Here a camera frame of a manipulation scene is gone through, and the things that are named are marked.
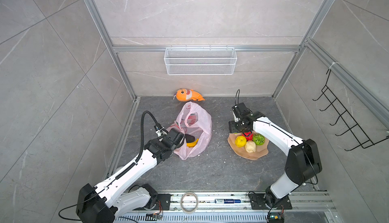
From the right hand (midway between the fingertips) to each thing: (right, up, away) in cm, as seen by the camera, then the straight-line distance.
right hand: (236, 127), depth 89 cm
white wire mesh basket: (-22, +44, +12) cm, 50 cm away
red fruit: (+8, -5, +1) cm, 9 cm away
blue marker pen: (-8, -34, -16) cm, 39 cm away
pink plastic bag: (-24, +3, -7) cm, 25 cm away
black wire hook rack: (+43, -1, -31) cm, 53 cm away
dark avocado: (-28, -7, +3) cm, 29 cm away
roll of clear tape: (-31, -34, -16) cm, 49 cm away
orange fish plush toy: (-33, +22, +21) cm, 45 cm away
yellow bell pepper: (+2, -8, -1) cm, 8 cm away
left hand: (-36, -5, -10) cm, 37 cm away
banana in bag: (-27, -11, +3) cm, 29 cm away
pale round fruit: (+8, -11, -2) cm, 14 cm away
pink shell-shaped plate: (+14, -13, -1) cm, 20 cm away
